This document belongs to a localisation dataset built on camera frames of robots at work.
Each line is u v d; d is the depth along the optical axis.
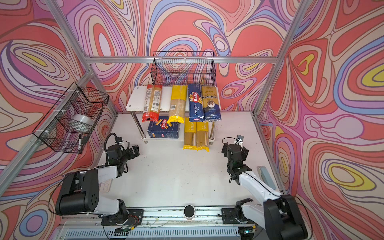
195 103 0.72
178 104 0.73
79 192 0.44
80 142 0.72
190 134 0.96
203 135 0.95
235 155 0.64
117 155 0.73
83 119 0.74
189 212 0.71
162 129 0.93
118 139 0.80
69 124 0.70
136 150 0.91
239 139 0.72
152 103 0.73
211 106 0.73
